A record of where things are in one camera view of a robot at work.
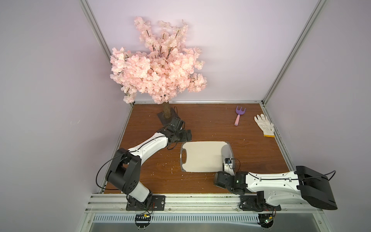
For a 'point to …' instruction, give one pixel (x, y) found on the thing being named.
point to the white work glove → (263, 123)
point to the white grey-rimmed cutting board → (201, 156)
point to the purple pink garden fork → (239, 111)
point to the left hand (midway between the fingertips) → (186, 135)
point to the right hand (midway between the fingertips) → (221, 176)
